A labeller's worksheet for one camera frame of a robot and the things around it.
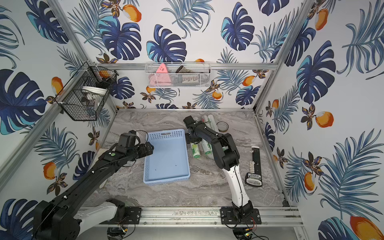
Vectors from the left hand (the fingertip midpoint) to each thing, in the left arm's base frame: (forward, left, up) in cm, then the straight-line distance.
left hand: (147, 146), depth 82 cm
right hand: (+17, -24, -16) cm, 33 cm away
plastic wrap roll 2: (+8, -34, -12) cm, 37 cm away
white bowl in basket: (+21, +29, +20) cm, 41 cm away
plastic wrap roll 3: (+35, -31, -13) cm, 49 cm away
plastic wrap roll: (+6, -26, -11) cm, 29 cm away
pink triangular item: (+37, -3, +19) cm, 41 cm away
